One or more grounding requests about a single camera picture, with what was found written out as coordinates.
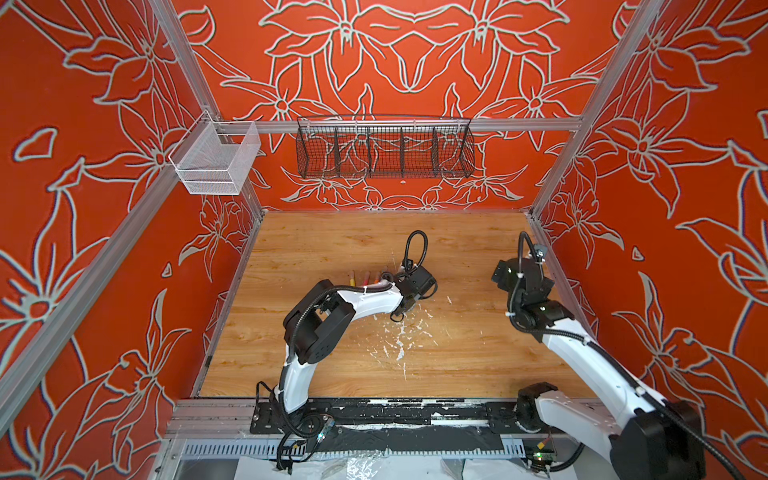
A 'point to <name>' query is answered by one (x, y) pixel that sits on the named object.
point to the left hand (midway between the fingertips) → (398, 290)
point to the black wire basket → (385, 147)
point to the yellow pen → (352, 278)
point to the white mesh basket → (215, 157)
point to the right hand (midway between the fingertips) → (516, 266)
